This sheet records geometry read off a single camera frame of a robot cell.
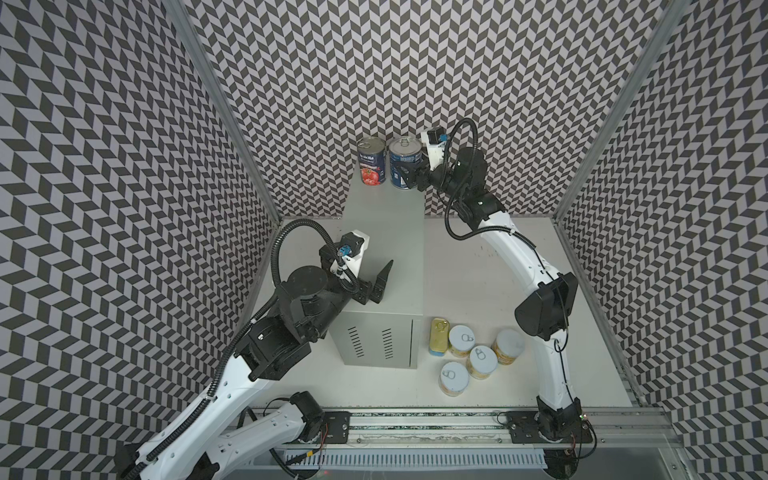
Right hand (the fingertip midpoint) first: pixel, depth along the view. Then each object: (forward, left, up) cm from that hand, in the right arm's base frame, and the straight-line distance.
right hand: (402, 162), depth 76 cm
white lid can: (-34, -15, -36) cm, 51 cm away
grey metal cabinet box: (-39, +5, -15) cm, 43 cm away
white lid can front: (-44, -11, -35) cm, 57 cm away
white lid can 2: (-39, -20, -36) cm, 57 cm away
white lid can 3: (-35, -27, -35) cm, 57 cm away
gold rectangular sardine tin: (-32, -9, -36) cm, 49 cm away
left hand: (-28, +8, -2) cm, 29 cm away
